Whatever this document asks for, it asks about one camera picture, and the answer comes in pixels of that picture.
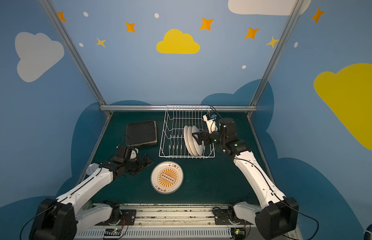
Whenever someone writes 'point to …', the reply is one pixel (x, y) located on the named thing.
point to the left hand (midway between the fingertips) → (149, 163)
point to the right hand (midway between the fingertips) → (201, 129)
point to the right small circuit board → (239, 233)
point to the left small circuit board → (112, 233)
